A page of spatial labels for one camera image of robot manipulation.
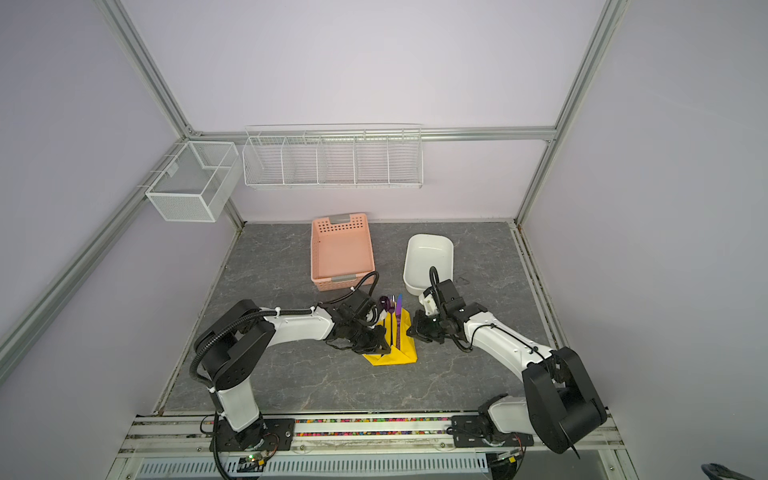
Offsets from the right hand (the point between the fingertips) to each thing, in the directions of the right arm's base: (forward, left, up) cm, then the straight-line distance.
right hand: (408, 334), depth 84 cm
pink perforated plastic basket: (+34, +24, -4) cm, 42 cm away
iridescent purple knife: (+7, +3, -7) cm, 10 cm away
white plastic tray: (+33, -6, -4) cm, 34 cm away
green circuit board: (-30, +39, -8) cm, 50 cm away
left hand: (-4, +5, -5) cm, 8 cm away
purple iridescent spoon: (+13, +7, -4) cm, 15 cm away
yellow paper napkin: (-3, 0, -6) cm, 7 cm away
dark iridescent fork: (+13, +5, -6) cm, 15 cm away
